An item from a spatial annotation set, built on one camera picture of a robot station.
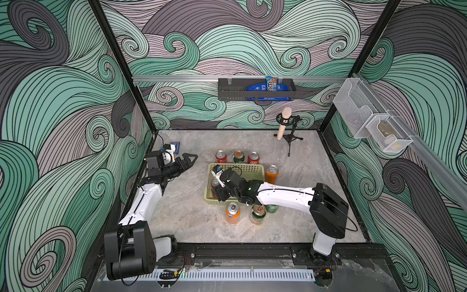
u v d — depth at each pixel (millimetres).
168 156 714
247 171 976
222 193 737
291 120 946
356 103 779
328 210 450
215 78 938
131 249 399
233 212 746
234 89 952
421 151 583
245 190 629
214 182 799
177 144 1106
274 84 901
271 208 828
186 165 732
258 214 744
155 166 643
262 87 925
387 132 657
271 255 744
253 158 949
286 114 902
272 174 877
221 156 951
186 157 747
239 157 951
